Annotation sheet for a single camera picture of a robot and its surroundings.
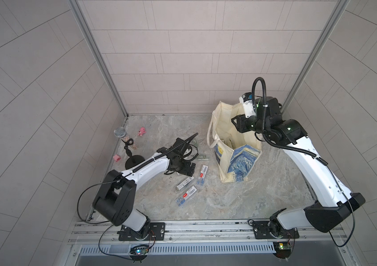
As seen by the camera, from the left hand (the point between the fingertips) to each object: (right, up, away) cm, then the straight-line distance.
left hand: (188, 167), depth 87 cm
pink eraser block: (-41, +4, +6) cm, 42 cm away
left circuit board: (-19, -28, -22) cm, 40 cm away
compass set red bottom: (+1, -11, -6) cm, 13 cm away
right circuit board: (+40, -29, -19) cm, 53 cm away
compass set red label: (+6, -6, -1) cm, 9 cm away
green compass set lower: (+8, +4, +7) cm, 11 cm away
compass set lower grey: (-2, -7, -2) cm, 8 cm away
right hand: (+21, +26, -16) cm, 37 cm away
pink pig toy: (-31, +20, +18) cm, 41 cm away
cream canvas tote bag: (+21, +11, -18) cm, 30 cm away
